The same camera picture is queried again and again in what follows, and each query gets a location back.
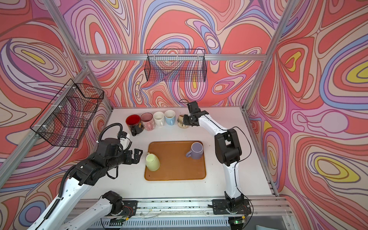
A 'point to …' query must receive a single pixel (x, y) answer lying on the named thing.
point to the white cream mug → (159, 118)
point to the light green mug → (152, 162)
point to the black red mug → (134, 123)
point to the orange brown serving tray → (174, 164)
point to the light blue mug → (169, 116)
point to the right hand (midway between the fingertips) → (186, 124)
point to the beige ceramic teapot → (180, 122)
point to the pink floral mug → (147, 121)
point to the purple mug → (196, 151)
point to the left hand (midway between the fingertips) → (137, 151)
